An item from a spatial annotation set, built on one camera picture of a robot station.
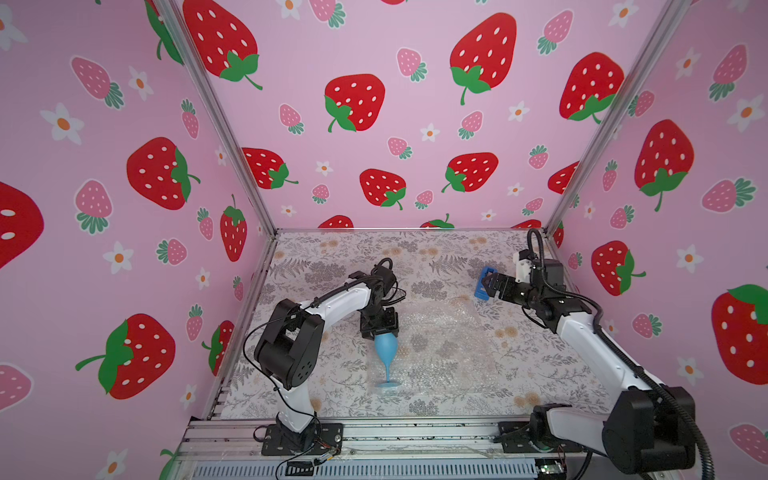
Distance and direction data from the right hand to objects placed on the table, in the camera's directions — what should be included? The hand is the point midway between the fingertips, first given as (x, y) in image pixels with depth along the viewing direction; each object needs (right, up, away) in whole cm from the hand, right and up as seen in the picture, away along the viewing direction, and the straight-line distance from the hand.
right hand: (490, 283), depth 84 cm
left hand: (-28, -16, +4) cm, 33 cm away
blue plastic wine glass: (-30, -18, -2) cm, 35 cm away
